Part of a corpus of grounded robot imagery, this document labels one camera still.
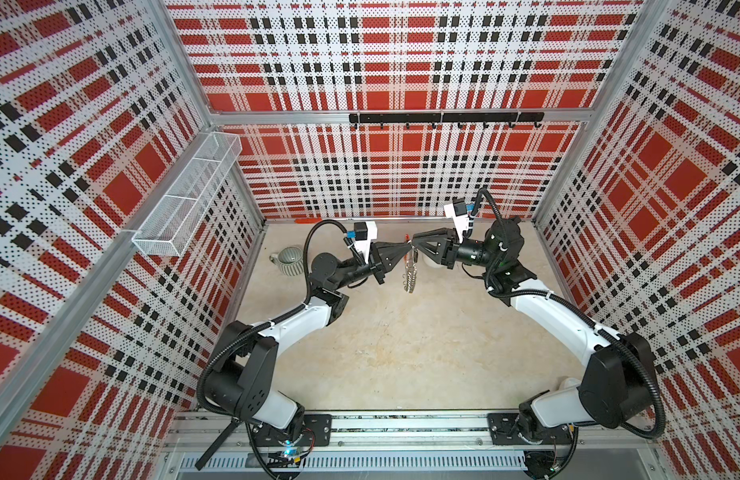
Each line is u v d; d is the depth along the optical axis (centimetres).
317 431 74
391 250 65
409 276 70
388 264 67
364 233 60
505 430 73
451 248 62
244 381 43
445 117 89
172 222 91
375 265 63
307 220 127
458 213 62
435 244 69
